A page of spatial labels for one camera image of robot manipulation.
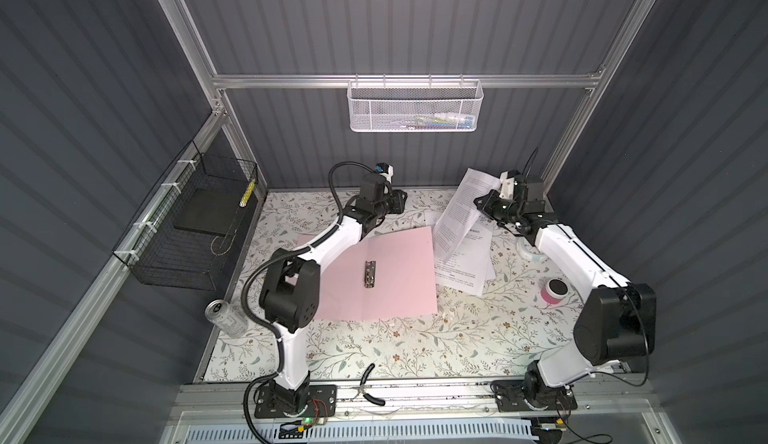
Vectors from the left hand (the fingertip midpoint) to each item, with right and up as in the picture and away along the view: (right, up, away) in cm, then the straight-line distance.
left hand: (403, 194), depth 91 cm
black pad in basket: (-48, -5, -18) cm, 52 cm away
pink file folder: (+1, -28, +5) cm, 28 cm away
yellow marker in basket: (-44, +1, -7) cm, 45 cm away
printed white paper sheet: (+18, -5, +1) cm, 19 cm away
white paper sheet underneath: (+23, -23, +8) cm, 34 cm away
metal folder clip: (-11, -25, +5) cm, 28 cm away
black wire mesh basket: (-55, -12, -18) cm, 59 cm away
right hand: (+21, -2, -5) cm, 22 cm away
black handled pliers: (-7, -53, -18) cm, 57 cm away
